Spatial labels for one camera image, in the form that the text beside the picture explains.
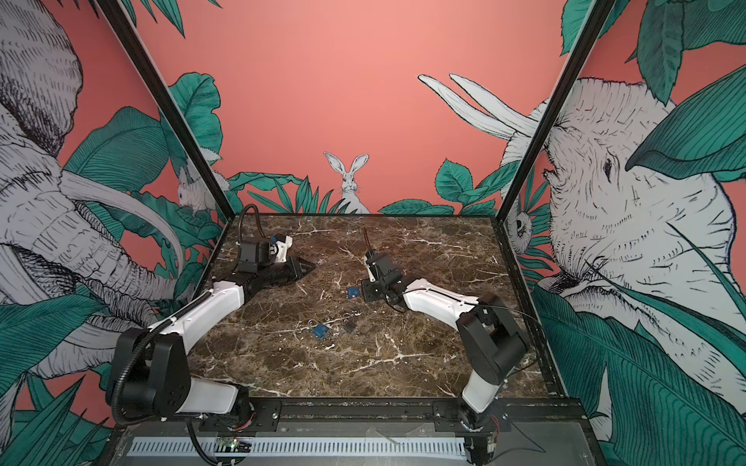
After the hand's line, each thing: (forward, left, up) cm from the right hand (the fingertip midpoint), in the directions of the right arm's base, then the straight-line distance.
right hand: (362, 285), depth 89 cm
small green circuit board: (-41, +31, -9) cm, 51 cm away
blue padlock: (+3, +4, -9) cm, 11 cm away
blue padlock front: (-11, +13, -8) cm, 19 cm away
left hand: (+3, +14, +8) cm, 16 cm away
